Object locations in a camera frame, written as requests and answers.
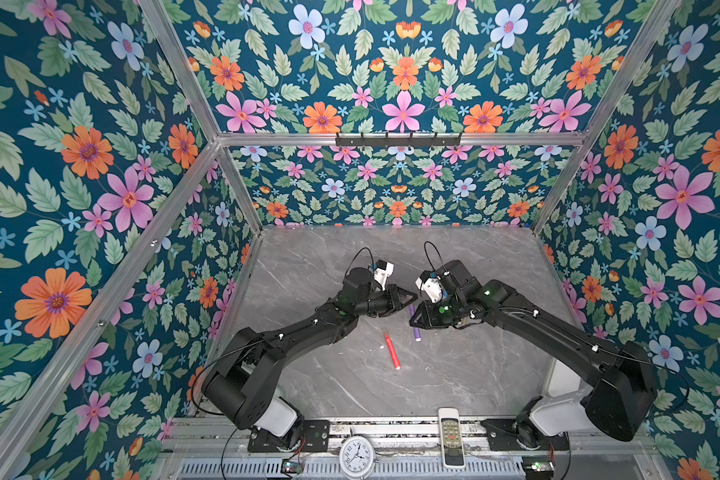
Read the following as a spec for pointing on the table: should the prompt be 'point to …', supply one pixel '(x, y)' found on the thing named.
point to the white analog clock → (356, 456)
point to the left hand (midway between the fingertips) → (422, 294)
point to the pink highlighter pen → (393, 352)
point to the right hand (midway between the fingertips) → (413, 320)
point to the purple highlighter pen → (416, 330)
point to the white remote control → (452, 444)
